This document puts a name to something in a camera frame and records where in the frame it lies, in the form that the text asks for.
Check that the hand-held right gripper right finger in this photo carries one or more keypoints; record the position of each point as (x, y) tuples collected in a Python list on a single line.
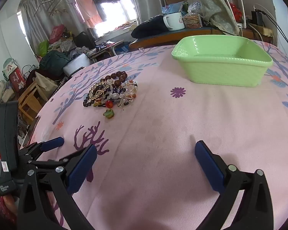
[(210, 170)]

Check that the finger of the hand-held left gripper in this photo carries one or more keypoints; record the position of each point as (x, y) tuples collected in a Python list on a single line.
[(50, 162), (52, 143)]

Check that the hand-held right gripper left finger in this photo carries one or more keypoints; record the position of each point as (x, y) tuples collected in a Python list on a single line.
[(81, 170)]

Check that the green pendant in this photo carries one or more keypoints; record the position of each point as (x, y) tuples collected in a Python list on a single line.
[(108, 113)]

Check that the red round bead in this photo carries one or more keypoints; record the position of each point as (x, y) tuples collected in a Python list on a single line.
[(108, 104)]

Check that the pile of beaded jewelry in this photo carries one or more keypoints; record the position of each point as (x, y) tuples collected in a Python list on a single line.
[(103, 92)]

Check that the green plastic basket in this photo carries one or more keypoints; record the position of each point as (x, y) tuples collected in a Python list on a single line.
[(220, 71)]

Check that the person's left forearm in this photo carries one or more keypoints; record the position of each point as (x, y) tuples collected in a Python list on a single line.
[(0, 212)]

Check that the person's left hand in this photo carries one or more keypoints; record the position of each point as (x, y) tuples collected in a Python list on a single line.
[(9, 204)]

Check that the wooden stool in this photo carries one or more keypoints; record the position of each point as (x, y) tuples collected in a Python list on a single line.
[(28, 100)]

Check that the beige bag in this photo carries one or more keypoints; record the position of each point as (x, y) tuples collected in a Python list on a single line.
[(4, 92)]

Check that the tan paper bag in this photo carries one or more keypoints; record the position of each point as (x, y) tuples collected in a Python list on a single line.
[(45, 85)]

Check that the red and white carton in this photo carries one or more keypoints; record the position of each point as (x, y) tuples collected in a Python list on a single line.
[(15, 76)]

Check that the pink printed blanket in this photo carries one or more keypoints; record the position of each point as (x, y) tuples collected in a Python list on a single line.
[(158, 124)]

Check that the white storage bin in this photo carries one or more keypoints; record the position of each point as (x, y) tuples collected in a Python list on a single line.
[(76, 64)]

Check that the dark green bundle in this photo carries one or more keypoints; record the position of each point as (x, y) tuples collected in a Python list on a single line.
[(54, 61)]

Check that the green bag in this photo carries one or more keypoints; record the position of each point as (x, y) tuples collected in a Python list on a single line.
[(43, 49)]

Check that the black bag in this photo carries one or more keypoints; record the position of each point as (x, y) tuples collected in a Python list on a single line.
[(84, 40)]

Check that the small folding table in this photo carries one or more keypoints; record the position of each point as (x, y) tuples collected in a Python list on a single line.
[(105, 48)]

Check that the red bag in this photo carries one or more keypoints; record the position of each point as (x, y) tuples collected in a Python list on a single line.
[(56, 33)]

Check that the grey curtain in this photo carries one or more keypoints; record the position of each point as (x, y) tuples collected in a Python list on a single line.
[(146, 2), (36, 16)]

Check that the wooden desk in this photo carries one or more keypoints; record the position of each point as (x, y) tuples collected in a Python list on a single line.
[(163, 38)]

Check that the hanging pink garment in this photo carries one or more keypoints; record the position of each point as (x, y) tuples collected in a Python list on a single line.
[(86, 4)]

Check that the dark folded garment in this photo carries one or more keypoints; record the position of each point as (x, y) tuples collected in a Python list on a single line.
[(148, 27)]

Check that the white enamel mug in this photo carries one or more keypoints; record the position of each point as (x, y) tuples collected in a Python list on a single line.
[(174, 22)]

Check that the black power adapter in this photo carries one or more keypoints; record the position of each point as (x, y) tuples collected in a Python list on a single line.
[(257, 18)]

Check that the white router antenna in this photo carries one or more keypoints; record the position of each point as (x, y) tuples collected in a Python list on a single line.
[(242, 12)]

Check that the blue crumpled cloth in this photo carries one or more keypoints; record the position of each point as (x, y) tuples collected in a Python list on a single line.
[(170, 8)]

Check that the dotted green cloth cover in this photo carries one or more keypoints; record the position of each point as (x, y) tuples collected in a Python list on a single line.
[(211, 0)]

